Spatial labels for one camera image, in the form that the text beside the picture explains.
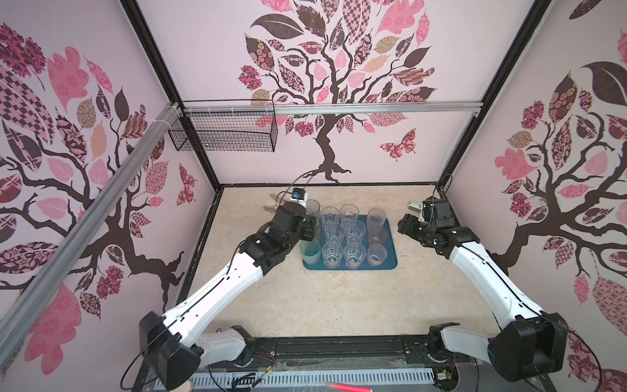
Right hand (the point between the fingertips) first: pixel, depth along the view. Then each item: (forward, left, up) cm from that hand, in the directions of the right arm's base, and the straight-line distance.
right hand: (406, 223), depth 82 cm
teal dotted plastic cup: (-1, +34, -16) cm, 38 cm away
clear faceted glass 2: (-2, +25, -17) cm, 31 cm away
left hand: (-4, +34, +7) cm, 35 cm away
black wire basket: (+38, +67, +16) cm, 79 cm away
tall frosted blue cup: (+14, +33, -7) cm, 37 cm away
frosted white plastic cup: (+13, +6, -14) cm, 20 cm away
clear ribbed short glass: (+16, +17, -15) cm, 28 cm away
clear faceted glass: (+7, +24, -15) cm, 29 cm away
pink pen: (-45, +22, -18) cm, 53 cm away
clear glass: (+8, +15, -16) cm, 23 cm away
